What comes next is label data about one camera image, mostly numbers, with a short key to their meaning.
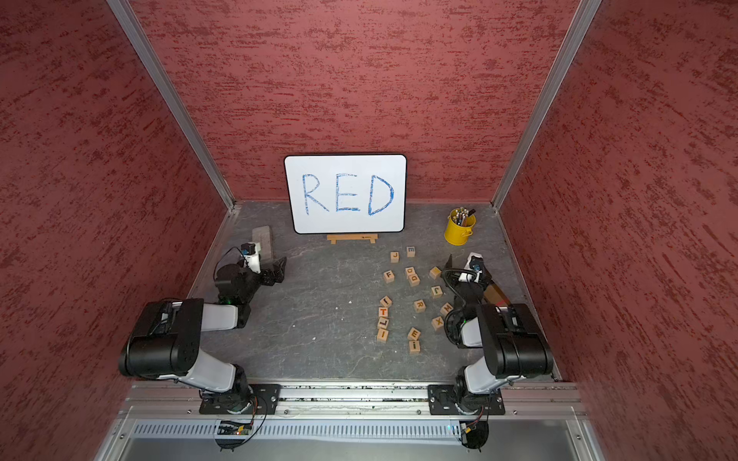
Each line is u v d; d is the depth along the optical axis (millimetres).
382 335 830
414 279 947
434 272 972
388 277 957
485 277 812
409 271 972
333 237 1057
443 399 741
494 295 898
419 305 895
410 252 1031
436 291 921
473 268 741
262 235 1063
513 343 450
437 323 852
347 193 974
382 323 852
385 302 897
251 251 787
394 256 1006
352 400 755
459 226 992
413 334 831
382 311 874
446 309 890
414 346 810
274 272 844
